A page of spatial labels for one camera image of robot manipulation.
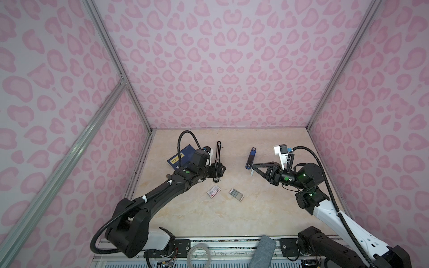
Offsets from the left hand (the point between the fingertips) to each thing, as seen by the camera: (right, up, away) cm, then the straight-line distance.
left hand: (221, 166), depth 83 cm
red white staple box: (-4, -14, +6) cm, 16 cm away
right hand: (+13, +1, -21) cm, 24 cm away
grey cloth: (+18, -34, -14) cm, 41 cm away
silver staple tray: (+8, -16, +7) cm, 19 cm away
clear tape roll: (-10, -35, -7) cm, 37 cm away
